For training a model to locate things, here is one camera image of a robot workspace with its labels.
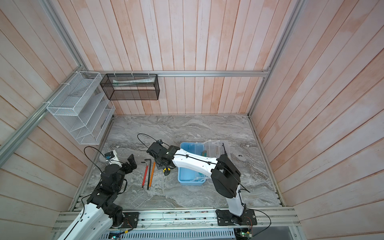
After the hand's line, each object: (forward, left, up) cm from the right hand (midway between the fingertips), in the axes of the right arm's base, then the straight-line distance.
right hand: (162, 161), depth 84 cm
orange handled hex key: (-5, +7, -8) cm, 12 cm away
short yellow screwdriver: (+7, -37, +1) cm, 37 cm away
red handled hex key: (-5, +12, -10) cm, 16 cm away
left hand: (-2, +19, +5) cm, 20 cm away
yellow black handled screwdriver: (-6, -3, +1) cm, 7 cm away
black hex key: (-4, +9, -10) cm, 14 cm away
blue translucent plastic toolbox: (+9, -29, +1) cm, 31 cm away
